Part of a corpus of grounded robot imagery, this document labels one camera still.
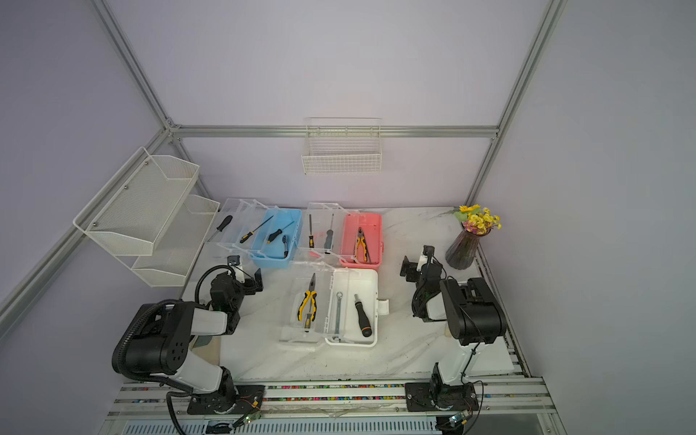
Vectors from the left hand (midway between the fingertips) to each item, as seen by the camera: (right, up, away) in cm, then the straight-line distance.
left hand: (246, 273), depth 95 cm
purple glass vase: (+78, +8, +1) cm, 78 cm away
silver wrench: (+33, -19, -11) cm, 40 cm away
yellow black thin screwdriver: (-2, +13, +6) cm, 14 cm away
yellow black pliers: (+25, -5, -13) cm, 28 cm away
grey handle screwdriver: (+29, +10, +1) cm, 31 cm away
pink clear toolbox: (+38, +11, +14) cm, 42 cm away
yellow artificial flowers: (+78, +19, -11) cm, 81 cm away
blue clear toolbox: (+5, +14, +10) cm, 17 cm away
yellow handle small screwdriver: (+23, +13, +3) cm, 26 cm away
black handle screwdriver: (-10, +19, +6) cm, 22 cm away
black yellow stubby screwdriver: (+6, +14, +16) cm, 22 cm away
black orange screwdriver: (+42, -13, -9) cm, 45 cm away
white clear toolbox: (+30, -3, -4) cm, 30 cm away
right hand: (+63, +4, +3) cm, 64 cm away
